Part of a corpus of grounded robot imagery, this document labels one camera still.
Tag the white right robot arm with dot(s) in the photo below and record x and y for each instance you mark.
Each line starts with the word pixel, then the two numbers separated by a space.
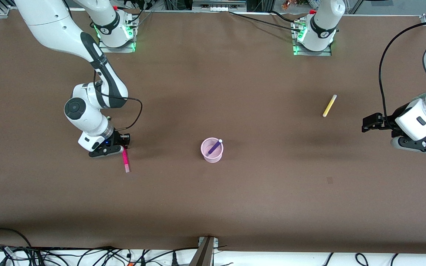
pixel 87 111

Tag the grey metal camera post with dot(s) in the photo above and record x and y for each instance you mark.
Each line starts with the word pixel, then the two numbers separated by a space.
pixel 203 253

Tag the purple marker pen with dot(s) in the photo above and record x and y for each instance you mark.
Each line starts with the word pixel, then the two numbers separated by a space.
pixel 215 147

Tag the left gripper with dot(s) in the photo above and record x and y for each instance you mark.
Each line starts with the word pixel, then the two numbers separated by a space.
pixel 389 121

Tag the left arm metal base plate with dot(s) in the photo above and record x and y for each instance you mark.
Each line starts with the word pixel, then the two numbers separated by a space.
pixel 313 53

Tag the pink pen holder cup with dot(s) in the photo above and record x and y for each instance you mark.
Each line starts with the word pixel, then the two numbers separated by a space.
pixel 212 157

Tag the yellow highlighter pen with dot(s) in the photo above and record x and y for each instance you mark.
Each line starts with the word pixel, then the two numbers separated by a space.
pixel 329 105

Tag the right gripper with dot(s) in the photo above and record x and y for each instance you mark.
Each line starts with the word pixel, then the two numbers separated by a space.
pixel 118 138

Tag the pink highlighter pen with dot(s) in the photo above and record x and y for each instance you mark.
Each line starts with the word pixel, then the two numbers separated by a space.
pixel 125 160

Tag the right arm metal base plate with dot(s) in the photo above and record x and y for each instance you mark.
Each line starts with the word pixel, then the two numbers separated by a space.
pixel 117 49

